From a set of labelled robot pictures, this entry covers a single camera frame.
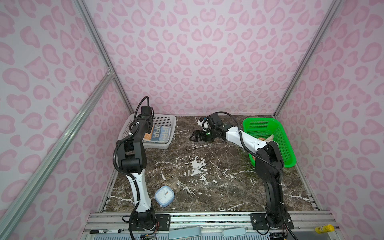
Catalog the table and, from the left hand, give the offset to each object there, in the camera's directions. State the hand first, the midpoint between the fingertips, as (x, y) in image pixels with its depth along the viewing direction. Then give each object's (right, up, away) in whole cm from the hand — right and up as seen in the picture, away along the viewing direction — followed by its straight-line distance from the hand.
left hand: (139, 125), depth 99 cm
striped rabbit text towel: (+10, -6, +5) cm, 13 cm away
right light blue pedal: (+56, -50, -29) cm, 80 cm away
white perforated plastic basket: (+12, +4, +12) cm, 17 cm away
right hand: (+37, -7, -10) cm, 39 cm away
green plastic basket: (+85, -1, +6) cm, 85 cm away
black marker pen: (-2, -50, -28) cm, 58 cm away
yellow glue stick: (+94, -44, -34) cm, 109 cm away
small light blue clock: (+21, -38, -20) cm, 47 cm away
